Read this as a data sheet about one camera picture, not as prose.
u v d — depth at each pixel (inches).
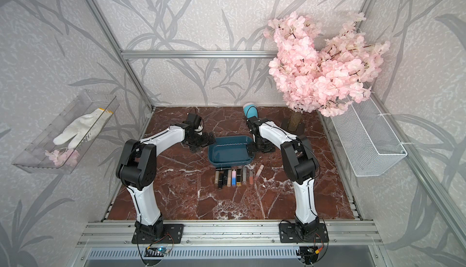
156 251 27.8
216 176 34.9
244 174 35.0
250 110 44.0
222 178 34.7
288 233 28.6
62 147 24.8
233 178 34.9
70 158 22.2
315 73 27.4
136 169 20.4
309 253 28.4
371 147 23.5
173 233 28.9
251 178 34.9
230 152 41.4
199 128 34.4
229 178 34.9
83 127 26.8
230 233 29.7
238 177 34.9
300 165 21.3
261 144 32.5
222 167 35.7
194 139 31.8
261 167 36.1
